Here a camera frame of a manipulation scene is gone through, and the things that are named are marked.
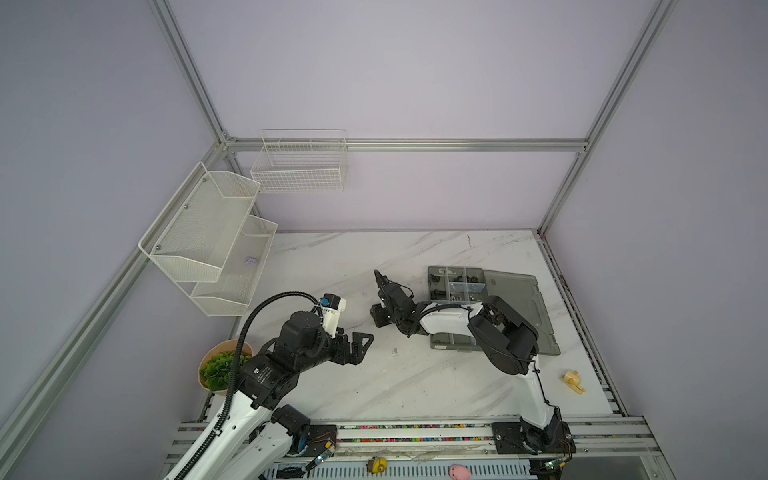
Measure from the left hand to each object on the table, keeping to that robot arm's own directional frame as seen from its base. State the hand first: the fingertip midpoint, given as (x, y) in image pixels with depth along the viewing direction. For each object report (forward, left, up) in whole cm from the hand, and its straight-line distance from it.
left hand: (355, 337), depth 71 cm
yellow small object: (-24, -6, -17) cm, 30 cm away
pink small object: (-25, -25, -18) cm, 39 cm away
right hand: (+18, -2, -18) cm, 26 cm away
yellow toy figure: (-5, -58, -15) cm, 61 cm away
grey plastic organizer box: (+29, -56, -24) cm, 68 cm away
